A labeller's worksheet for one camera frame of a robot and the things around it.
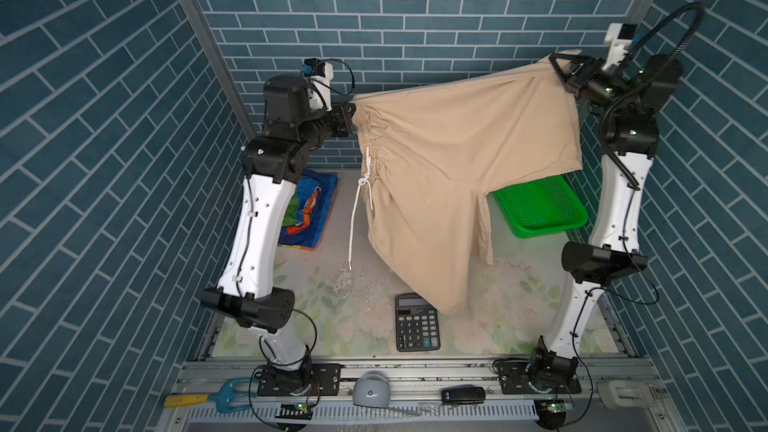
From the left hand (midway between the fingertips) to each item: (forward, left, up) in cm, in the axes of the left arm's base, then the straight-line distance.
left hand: (351, 102), depth 63 cm
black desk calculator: (-31, -15, -49) cm, 60 cm away
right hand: (+4, -41, +9) cm, 43 cm away
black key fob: (-48, -26, -46) cm, 71 cm away
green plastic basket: (+11, -65, -51) cm, 84 cm away
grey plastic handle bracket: (-48, -64, -47) cm, 93 cm away
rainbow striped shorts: (+6, +19, -44) cm, 49 cm away
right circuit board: (-51, -47, -52) cm, 87 cm away
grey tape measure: (-47, -4, -41) cm, 63 cm away
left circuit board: (-50, +15, -55) cm, 76 cm away
